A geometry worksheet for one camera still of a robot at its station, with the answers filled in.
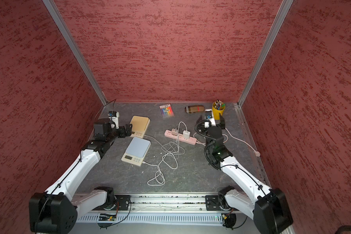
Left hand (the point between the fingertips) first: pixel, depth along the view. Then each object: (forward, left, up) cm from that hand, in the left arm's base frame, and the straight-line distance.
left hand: (124, 127), depth 83 cm
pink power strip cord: (-6, -85, -21) cm, 88 cm away
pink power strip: (+3, -33, -15) cm, 37 cm away
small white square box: (+2, -37, -11) cm, 39 cm away
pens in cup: (+21, -60, -2) cm, 63 cm away
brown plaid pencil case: (+29, -41, -15) cm, 52 cm away
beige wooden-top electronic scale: (+15, -3, -19) cm, 24 cm away
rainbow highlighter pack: (+28, -22, -16) cm, 40 cm away
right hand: (+2, -49, +9) cm, 50 cm away
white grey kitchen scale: (-7, -5, -16) cm, 18 cm away
